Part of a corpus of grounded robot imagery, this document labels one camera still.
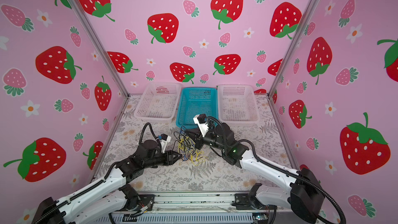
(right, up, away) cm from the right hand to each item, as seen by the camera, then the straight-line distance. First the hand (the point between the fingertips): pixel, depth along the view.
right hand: (184, 131), depth 68 cm
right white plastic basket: (+34, +14, +47) cm, 59 cm away
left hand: (-3, -13, +9) cm, 16 cm away
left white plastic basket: (-25, +15, +47) cm, 56 cm away
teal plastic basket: (+1, +16, +48) cm, 51 cm away
